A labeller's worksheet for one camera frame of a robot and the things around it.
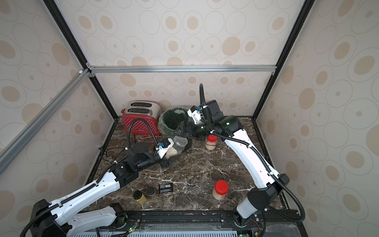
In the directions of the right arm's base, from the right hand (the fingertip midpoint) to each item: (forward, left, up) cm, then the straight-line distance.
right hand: (186, 132), depth 67 cm
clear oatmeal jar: (-6, +2, +1) cm, 7 cm away
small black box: (-14, +13, -33) cm, 38 cm away
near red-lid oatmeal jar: (-17, -17, -22) cm, 33 cm away
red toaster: (+24, +32, -15) cm, 43 cm away
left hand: (-5, +3, -7) cm, 9 cm away
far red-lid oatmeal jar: (+18, -14, -33) cm, 40 cm away
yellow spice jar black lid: (-22, +23, -25) cm, 40 cm away
